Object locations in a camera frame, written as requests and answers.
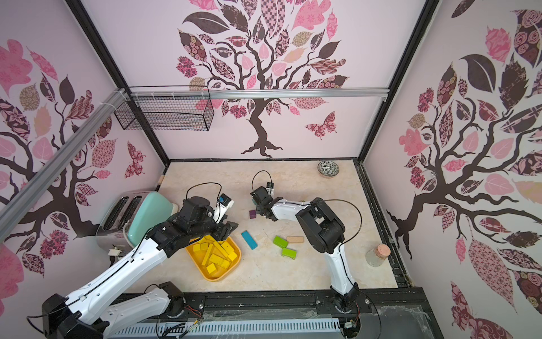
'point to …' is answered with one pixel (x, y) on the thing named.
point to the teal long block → (251, 243)
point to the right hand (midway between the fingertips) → (265, 203)
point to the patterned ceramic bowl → (328, 169)
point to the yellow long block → (219, 260)
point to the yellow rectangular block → (227, 247)
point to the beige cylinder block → (295, 239)
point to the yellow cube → (233, 256)
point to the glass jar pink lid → (375, 257)
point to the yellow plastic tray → (221, 273)
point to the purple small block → (253, 214)
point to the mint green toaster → (126, 217)
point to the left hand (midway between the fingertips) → (231, 225)
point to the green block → (280, 241)
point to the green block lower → (288, 252)
